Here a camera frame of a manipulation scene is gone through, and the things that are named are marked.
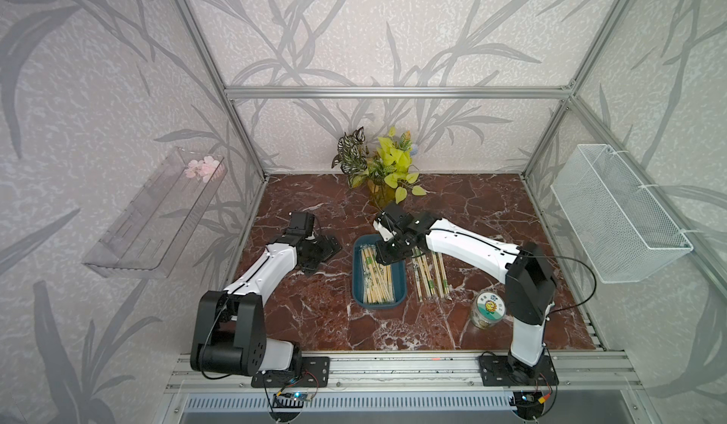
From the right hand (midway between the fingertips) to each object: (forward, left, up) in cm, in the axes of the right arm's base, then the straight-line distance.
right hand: (378, 256), depth 84 cm
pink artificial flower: (+15, +47, +23) cm, 54 cm away
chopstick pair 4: (+3, -13, -10) cm, 17 cm away
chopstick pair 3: (-2, -16, -11) cm, 19 cm away
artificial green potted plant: (+25, -3, +11) cm, 28 cm away
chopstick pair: (-2, -21, -11) cm, 24 cm away
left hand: (+3, +14, -3) cm, 14 cm away
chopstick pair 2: (-1, -19, -10) cm, 22 cm away
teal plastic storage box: (-3, -7, -9) cm, 11 cm away
